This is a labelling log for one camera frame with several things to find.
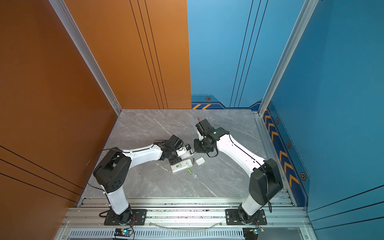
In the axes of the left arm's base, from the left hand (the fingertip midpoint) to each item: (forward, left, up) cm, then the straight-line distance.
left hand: (177, 154), depth 95 cm
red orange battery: (+31, -14, -1) cm, 34 cm away
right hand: (-4, -12, +13) cm, 18 cm away
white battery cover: (-5, -15, 0) cm, 15 cm away
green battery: (-11, -8, -1) cm, 14 cm away
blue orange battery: (-4, -11, -1) cm, 11 cm away
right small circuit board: (-39, -41, 0) cm, 57 cm away
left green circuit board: (-41, +22, -3) cm, 47 cm away
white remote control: (-8, -3, +1) cm, 9 cm away
